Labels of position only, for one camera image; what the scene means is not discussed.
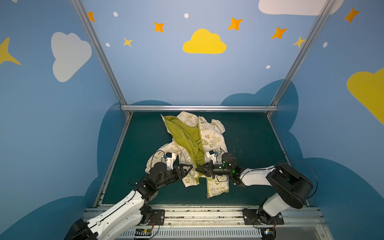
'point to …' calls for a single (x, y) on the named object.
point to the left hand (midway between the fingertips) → (190, 167)
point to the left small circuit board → (143, 232)
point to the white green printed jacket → (192, 137)
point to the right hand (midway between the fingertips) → (197, 169)
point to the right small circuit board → (268, 233)
